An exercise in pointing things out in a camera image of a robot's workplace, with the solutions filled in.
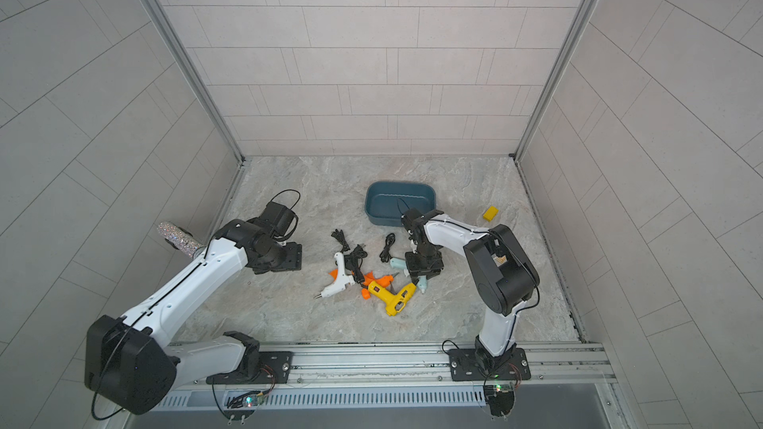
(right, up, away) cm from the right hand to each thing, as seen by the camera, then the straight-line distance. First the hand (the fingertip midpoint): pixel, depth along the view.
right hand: (417, 276), depth 88 cm
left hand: (-34, +7, -8) cm, 35 cm away
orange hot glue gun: (-10, 0, -4) cm, 11 cm away
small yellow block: (+26, +17, +12) cm, 33 cm away
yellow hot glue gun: (-7, -4, -10) cm, 12 cm away
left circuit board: (-41, -22, -23) cm, 52 cm away
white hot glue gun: (-21, 0, -4) cm, 22 cm away
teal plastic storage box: (-10, +21, +16) cm, 28 cm away
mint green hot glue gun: (-5, +4, -2) cm, 7 cm away
